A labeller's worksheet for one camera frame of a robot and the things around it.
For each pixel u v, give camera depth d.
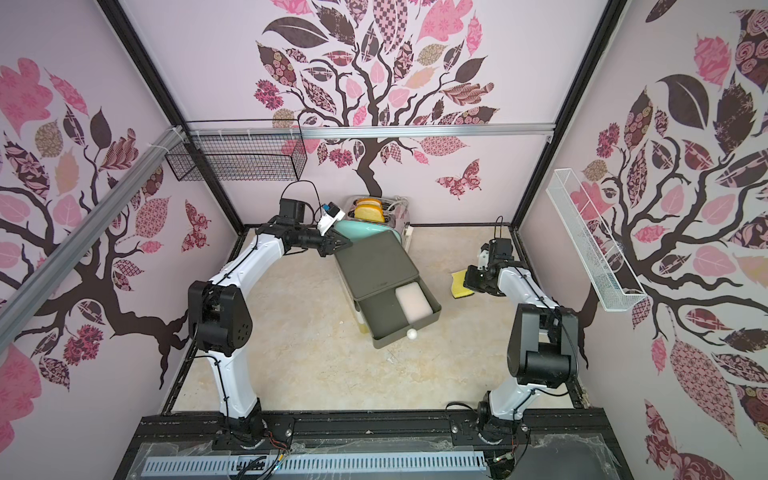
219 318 0.52
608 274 0.74
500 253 0.74
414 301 0.80
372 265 0.83
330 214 0.79
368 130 0.92
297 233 0.75
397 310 0.80
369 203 1.01
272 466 0.69
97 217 0.64
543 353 0.47
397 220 1.03
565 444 0.72
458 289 0.95
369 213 0.98
